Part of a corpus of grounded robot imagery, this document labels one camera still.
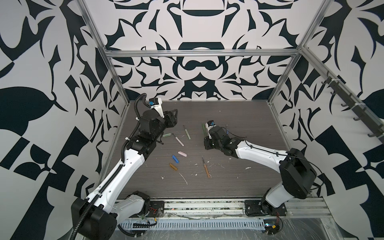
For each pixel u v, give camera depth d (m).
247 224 0.71
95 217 0.37
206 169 0.87
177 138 0.99
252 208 0.74
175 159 0.91
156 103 0.63
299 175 0.44
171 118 0.64
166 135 0.99
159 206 0.75
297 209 0.76
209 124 0.79
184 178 0.85
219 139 0.66
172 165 0.89
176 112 0.72
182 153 0.93
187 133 1.02
